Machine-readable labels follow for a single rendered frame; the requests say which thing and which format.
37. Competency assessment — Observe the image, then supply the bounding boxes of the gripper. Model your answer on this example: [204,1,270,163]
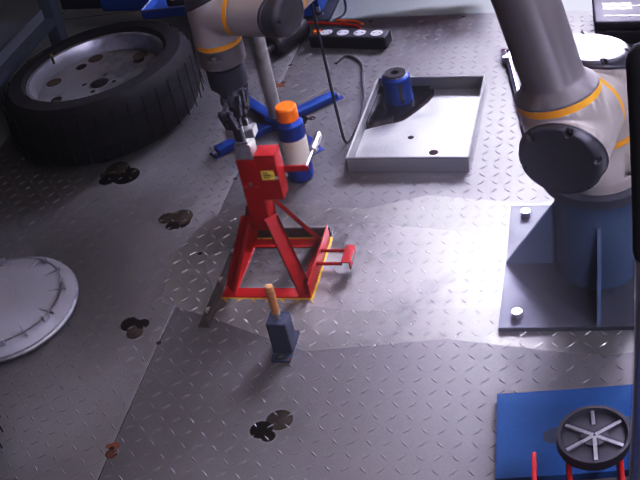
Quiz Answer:
[206,65,259,141]

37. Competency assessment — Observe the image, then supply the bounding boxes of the blue cross-foot pole stand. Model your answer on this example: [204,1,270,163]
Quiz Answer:
[209,37,345,162]

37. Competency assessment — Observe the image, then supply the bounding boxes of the red axle stand body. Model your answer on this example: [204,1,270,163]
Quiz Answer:
[221,143,335,304]

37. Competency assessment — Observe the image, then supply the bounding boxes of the blue white bottle jack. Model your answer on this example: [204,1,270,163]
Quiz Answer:
[273,99,317,184]

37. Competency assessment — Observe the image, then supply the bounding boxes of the black tyre with silver rim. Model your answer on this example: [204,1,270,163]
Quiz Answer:
[2,19,205,167]

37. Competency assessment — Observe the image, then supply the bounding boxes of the black power strip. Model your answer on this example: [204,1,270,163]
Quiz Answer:
[308,26,393,51]

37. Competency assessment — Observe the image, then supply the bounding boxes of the blue cylinder socket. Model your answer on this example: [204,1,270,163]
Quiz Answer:
[380,66,415,109]

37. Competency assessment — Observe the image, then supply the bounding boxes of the grey metal tray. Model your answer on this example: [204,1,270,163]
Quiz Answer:
[345,75,487,174]

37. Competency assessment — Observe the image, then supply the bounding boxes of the silver hubcap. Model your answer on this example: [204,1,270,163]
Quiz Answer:
[0,256,80,364]

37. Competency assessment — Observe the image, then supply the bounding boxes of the black box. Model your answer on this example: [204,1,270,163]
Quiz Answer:
[591,0,640,36]

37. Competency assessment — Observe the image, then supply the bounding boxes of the blue floor mat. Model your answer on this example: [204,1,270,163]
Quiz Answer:
[495,383,640,480]

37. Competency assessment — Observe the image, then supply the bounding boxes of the white jack handle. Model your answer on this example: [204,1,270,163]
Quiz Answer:
[303,130,324,167]

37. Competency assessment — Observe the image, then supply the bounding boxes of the black cable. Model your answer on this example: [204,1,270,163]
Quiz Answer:
[313,0,365,145]

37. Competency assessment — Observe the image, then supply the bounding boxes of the blue machine frame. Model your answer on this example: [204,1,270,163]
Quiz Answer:
[98,0,187,21]

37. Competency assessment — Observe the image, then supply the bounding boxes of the red cable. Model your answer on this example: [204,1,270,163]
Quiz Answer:
[310,17,365,29]

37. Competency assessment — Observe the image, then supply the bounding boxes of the blue-grey bench frame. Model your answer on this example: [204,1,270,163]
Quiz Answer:
[0,0,70,87]

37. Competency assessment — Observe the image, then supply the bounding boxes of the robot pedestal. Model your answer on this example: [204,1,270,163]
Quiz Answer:
[498,193,640,337]

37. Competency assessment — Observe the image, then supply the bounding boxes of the black upright post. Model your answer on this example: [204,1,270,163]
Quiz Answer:
[624,43,640,262]

